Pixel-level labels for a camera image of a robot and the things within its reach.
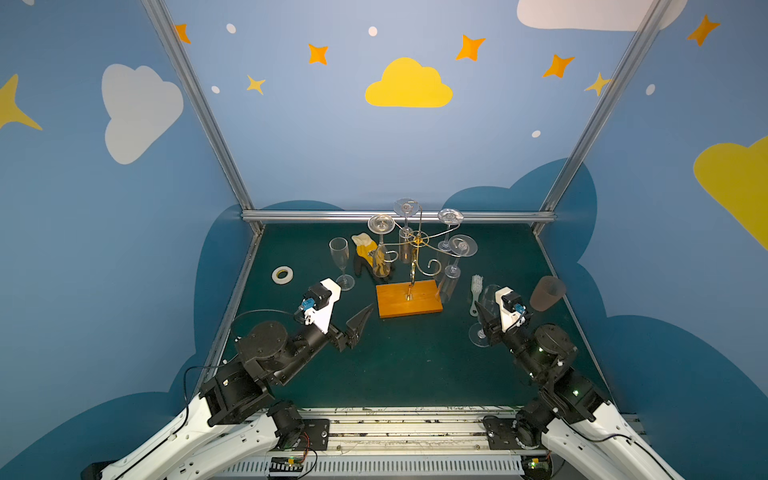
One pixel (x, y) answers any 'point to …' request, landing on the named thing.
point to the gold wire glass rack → (422, 238)
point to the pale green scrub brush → (476, 286)
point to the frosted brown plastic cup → (547, 292)
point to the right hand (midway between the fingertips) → (492, 294)
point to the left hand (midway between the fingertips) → (353, 290)
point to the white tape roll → (282, 269)
